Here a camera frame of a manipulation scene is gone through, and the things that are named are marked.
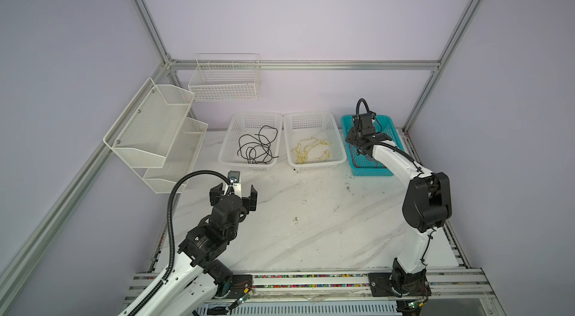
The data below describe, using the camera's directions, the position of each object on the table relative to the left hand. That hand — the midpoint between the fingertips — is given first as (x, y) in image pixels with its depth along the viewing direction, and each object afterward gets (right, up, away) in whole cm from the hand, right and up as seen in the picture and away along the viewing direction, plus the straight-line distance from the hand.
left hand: (235, 187), depth 73 cm
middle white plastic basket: (+23, +26, +46) cm, 57 cm away
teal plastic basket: (+67, +25, +39) cm, 81 cm away
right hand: (+45, +20, +22) cm, 54 cm away
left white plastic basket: (-2, +17, +42) cm, 45 cm away
